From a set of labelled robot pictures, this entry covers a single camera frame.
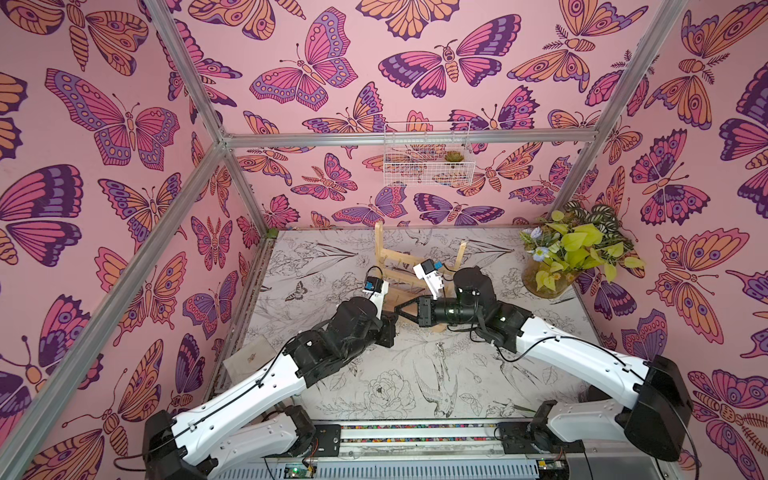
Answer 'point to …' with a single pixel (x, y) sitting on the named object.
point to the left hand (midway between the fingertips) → (402, 314)
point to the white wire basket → (428, 153)
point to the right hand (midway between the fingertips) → (397, 307)
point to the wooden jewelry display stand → (400, 278)
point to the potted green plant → (566, 244)
